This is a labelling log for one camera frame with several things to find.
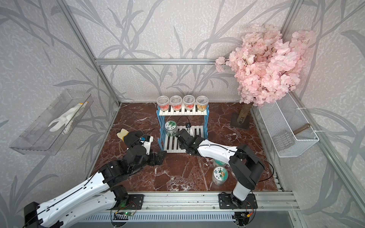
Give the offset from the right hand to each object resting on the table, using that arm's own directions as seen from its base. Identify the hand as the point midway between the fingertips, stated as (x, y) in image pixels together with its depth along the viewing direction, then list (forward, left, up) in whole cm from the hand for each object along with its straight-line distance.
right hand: (187, 138), depth 90 cm
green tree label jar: (+6, +11, +2) cm, 12 cm away
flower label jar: (-16, -17, -1) cm, 24 cm away
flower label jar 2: (-23, -18, 0) cm, 29 cm away
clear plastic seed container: (+8, -2, +25) cm, 27 cm away
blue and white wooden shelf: (+23, +4, -9) cm, 25 cm away
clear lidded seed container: (+8, +5, +25) cm, 27 cm away
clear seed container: (+8, -9, +25) cm, 28 cm away
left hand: (-13, +14, +8) cm, 21 cm away
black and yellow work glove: (+4, +39, -6) cm, 40 cm away
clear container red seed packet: (+8, +12, +25) cm, 29 cm away
